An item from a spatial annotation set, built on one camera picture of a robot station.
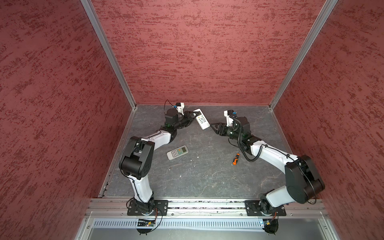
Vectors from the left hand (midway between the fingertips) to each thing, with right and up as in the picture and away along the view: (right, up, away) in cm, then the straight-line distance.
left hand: (199, 115), depth 88 cm
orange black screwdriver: (+22, -27, +2) cm, 35 cm away
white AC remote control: (+1, -3, -1) cm, 3 cm away
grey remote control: (-15, -24, +4) cm, 28 cm away
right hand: (+7, -7, -4) cm, 11 cm away
